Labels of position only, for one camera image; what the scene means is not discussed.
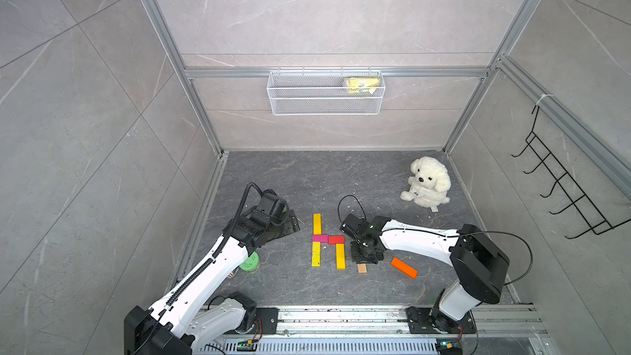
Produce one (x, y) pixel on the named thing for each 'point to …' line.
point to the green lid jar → (251, 263)
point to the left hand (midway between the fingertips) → (291, 219)
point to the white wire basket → (321, 93)
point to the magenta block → (320, 237)
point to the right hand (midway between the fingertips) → (360, 259)
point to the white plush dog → (430, 186)
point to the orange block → (403, 267)
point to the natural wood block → (361, 268)
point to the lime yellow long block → (315, 254)
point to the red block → (336, 239)
